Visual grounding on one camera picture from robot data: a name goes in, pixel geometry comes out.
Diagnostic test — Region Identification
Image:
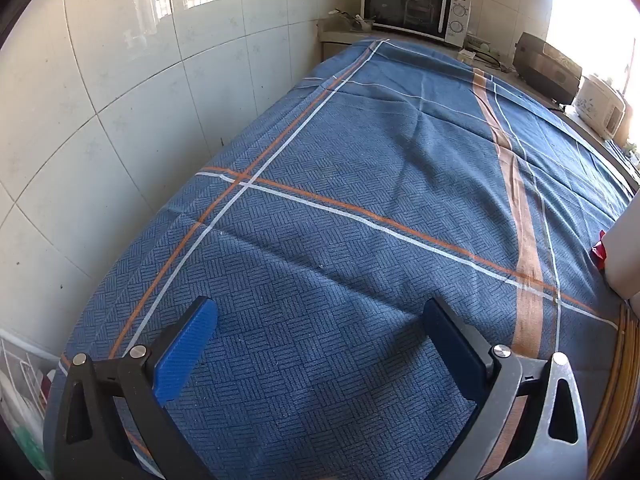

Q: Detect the white wire rack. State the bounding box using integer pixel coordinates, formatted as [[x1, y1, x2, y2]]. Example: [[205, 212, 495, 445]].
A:
[[0, 335, 61, 471]]

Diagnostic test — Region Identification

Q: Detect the white electric rice cooker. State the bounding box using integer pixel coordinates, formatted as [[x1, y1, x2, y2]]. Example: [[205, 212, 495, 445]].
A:
[[570, 74, 628, 141]]

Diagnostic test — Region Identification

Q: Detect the blue checked tablecloth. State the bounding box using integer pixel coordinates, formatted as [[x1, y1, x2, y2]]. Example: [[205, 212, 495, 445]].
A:
[[42, 37, 640, 480]]

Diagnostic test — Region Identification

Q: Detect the red plastic piece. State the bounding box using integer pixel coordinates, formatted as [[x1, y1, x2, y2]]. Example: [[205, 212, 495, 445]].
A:
[[590, 230, 608, 271]]

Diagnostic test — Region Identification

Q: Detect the white microwave oven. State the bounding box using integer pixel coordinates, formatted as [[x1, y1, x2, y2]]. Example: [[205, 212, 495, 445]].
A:
[[360, 0, 472, 47]]

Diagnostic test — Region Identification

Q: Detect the black power cable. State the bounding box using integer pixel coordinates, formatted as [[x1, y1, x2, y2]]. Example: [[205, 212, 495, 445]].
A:
[[474, 51, 517, 75]]

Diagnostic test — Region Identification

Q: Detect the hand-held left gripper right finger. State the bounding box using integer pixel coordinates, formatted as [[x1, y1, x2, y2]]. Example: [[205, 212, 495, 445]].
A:
[[422, 296, 588, 480]]

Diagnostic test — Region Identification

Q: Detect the white two-compartment utensil holder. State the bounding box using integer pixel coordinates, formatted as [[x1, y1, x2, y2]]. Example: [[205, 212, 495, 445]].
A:
[[602, 205, 640, 306]]

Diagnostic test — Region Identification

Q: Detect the black countertop appliance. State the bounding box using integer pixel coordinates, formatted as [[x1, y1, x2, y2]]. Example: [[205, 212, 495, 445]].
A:
[[512, 31, 583, 106]]

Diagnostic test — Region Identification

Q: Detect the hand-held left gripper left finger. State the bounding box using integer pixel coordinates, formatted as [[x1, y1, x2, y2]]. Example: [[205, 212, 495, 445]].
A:
[[42, 296, 221, 480]]

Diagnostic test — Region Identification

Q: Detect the kitchen window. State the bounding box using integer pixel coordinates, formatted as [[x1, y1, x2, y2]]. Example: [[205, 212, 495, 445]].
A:
[[547, 0, 640, 96]]

